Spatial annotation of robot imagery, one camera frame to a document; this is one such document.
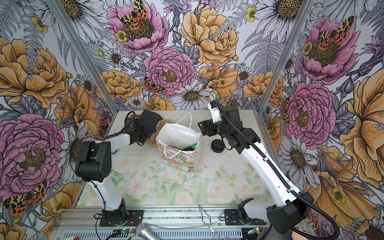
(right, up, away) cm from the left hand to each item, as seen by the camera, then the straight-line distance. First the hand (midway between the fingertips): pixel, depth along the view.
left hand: (150, 133), depth 101 cm
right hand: (+36, +5, -28) cm, 46 cm away
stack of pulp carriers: (+5, +4, +5) cm, 8 cm away
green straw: (+30, -6, -18) cm, 35 cm away
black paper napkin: (-5, +9, +14) cm, 18 cm away
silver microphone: (+7, -42, -33) cm, 54 cm away
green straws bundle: (+45, +25, +4) cm, 52 cm away
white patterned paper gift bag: (+21, -7, -9) cm, 24 cm away
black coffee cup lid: (+27, -8, -18) cm, 33 cm away
